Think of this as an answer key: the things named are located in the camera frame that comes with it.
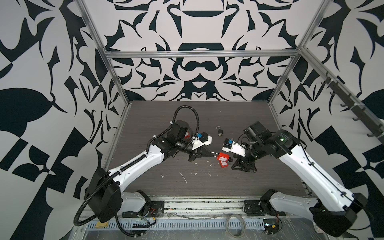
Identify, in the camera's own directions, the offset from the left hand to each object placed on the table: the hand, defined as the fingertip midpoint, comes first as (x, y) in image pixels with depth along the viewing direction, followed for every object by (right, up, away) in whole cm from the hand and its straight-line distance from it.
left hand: (214, 151), depth 68 cm
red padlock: (+8, -11, +18) cm, 23 cm away
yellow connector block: (-52, -34, +1) cm, 62 cm away
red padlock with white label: (+4, -2, -2) cm, 5 cm away
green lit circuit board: (+27, -35, +3) cm, 45 cm away
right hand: (+9, -3, -1) cm, 10 cm away
